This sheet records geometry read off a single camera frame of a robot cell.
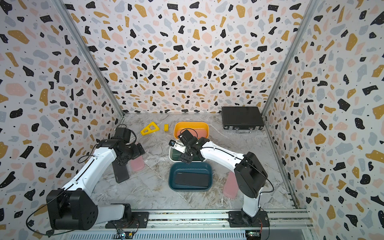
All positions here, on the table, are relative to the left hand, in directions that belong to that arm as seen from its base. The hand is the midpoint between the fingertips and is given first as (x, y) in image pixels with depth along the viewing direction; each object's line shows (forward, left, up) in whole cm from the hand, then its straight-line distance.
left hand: (137, 154), depth 84 cm
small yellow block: (+31, -9, -13) cm, 34 cm away
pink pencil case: (+1, -34, +17) cm, 38 cm away
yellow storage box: (+33, -28, -13) cm, 45 cm away
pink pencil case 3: (-15, -52, -12) cm, 56 cm away
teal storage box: (-2, -34, -13) cm, 37 cm away
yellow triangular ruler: (+30, +1, -13) cm, 33 cm away
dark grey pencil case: (-11, -32, -9) cm, 35 cm away
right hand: (+3, -26, -2) cm, 26 cm away
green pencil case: (+3, -21, -6) cm, 22 cm away
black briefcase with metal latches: (+37, -70, -11) cm, 80 cm away
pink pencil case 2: (0, +4, -12) cm, 13 cm away
